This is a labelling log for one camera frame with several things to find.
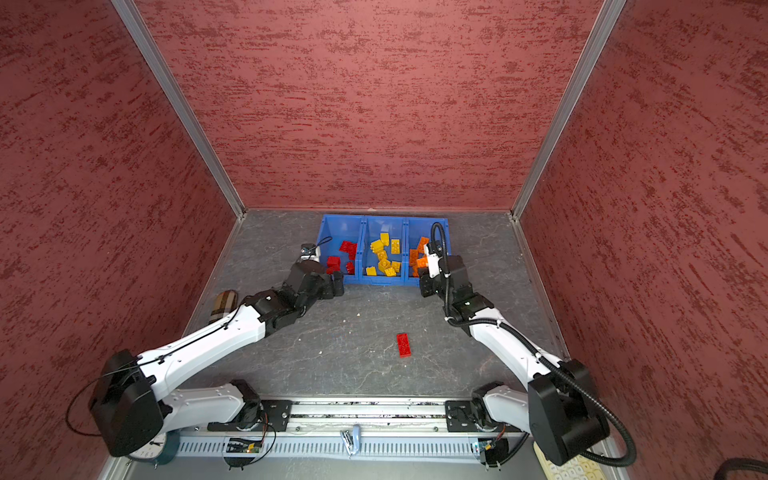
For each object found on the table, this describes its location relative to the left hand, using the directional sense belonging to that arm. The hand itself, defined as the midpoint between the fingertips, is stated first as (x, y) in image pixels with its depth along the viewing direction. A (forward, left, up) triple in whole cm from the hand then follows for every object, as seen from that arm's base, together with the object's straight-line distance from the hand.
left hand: (328, 280), depth 83 cm
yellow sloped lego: (+14, -20, -13) cm, 28 cm away
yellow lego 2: (+23, -20, -13) cm, 33 cm away
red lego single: (+22, -2, -13) cm, 25 cm away
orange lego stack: (+6, -27, +1) cm, 28 cm away
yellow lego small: (+20, -14, -14) cm, 28 cm away
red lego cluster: (+15, +3, -14) cm, 21 cm away
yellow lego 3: (+12, -11, -13) cm, 21 cm away
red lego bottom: (-13, -22, -14) cm, 29 cm away
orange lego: (+25, -30, -14) cm, 41 cm away
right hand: (+3, -27, -1) cm, 27 cm away
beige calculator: (-41, -61, -12) cm, 75 cm away
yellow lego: (+26, -15, -12) cm, 32 cm away
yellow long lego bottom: (+22, -13, -13) cm, 29 cm away
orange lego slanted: (+8, -26, -8) cm, 28 cm away
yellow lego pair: (+14, -16, -12) cm, 24 cm away
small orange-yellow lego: (+10, -18, -11) cm, 23 cm away
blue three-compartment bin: (+25, -9, -6) cm, 27 cm away
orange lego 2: (+9, -25, -1) cm, 26 cm away
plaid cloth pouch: (-2, +34, -12) cm, 36 cm away
